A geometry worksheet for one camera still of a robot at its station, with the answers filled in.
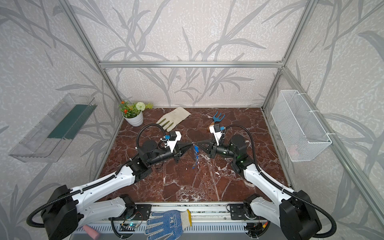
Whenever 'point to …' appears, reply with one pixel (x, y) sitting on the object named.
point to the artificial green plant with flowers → (129, 110)
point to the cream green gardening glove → (170, 120)
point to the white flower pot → (136, 121)
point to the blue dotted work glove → (174, 221)
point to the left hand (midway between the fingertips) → (191, 146)
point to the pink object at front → (94, 234)
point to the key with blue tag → (196, 148)
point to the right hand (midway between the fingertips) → (197, 144)
